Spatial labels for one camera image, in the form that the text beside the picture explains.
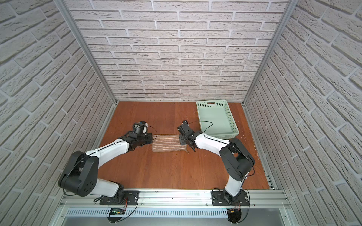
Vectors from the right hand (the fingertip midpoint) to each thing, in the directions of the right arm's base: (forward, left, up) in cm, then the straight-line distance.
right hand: (180, 138), depth 91 cm
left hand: (+4, +20, +2) cm, 20 cm away
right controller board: (-42, -26, -7) cm, 50 cm away
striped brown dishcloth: (0, +9, -5) cm, 10 cm away
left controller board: (-37, +35, -6) cm, 51 cm away
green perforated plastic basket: (+18, -28, -4) cm, 33 cm away
